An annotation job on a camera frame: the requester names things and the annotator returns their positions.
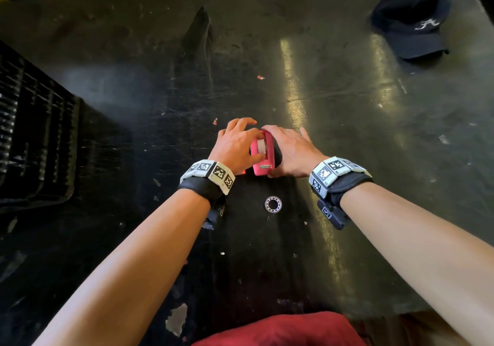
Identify person's left hand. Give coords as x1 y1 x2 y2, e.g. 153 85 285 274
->
207 117 266 176

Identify red shorts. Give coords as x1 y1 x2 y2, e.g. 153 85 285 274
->
192 311 365 346

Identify black baseball cap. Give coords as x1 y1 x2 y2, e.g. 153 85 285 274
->
371 0 451 60

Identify marker wristband black strap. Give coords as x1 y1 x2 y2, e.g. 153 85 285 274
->
177 159 236 208
308 156 374 206

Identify person's left forearm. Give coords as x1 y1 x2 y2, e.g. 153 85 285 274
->
32 189 211 346

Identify black plastic crate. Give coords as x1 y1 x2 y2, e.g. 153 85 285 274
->
0 41 80 213

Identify white ring bearing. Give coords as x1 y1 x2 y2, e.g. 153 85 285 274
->
264 196 283 214

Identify person's right hand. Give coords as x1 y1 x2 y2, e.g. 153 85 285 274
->
261 124 329 179

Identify person's right forearm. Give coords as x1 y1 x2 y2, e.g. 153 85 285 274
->
339 181 494 346

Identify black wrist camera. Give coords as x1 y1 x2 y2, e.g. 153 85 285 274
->
201 197 226 231
317 198 352 231

